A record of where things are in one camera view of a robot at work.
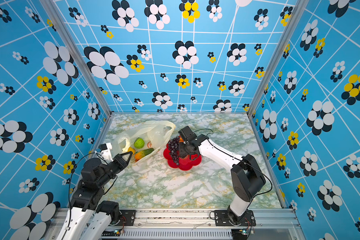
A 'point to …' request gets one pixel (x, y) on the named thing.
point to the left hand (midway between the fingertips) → (133, 152)
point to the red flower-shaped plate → (186, 163)
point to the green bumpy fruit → (139, 143)
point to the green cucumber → (140, 154)
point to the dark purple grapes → (173, 145)
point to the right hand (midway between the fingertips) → (183, 149)
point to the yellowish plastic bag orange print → (145, 141)
